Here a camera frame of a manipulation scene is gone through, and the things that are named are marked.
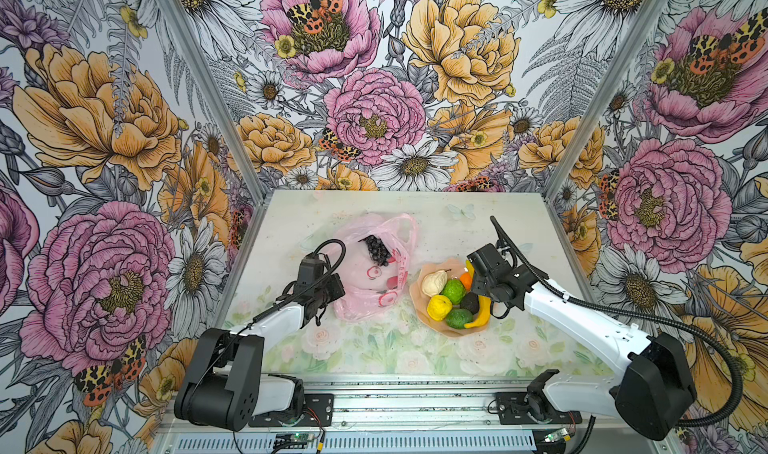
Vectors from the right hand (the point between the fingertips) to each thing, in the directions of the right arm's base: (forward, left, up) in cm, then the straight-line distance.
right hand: (489, 291), depth 84 cm
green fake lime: (+3, +8, -4) cm, 10 cm away
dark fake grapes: (+19, +31, -7) cm, 37 cm away
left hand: (+5, +42, -7) cm, 43 cm away
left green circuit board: (-31, +50, -11) cm, 60 cm away
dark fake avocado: (-1, +5, -4) cm, 6 cm away
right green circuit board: (-32, -12, -11) cm, 36 cm away
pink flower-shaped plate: (+11, +7, -5) cm, 14 cm away
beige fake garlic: (+5, +14, -3) cm, 15 cm away
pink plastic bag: (+4, +32, -6) cm, 33 cm away
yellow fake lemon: (-2, +14, -4) cm, 15 cm away
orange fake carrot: (+4, +6, 0) cm, 7 cm away
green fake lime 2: (-6, +9, -4) cm, 11 cm away
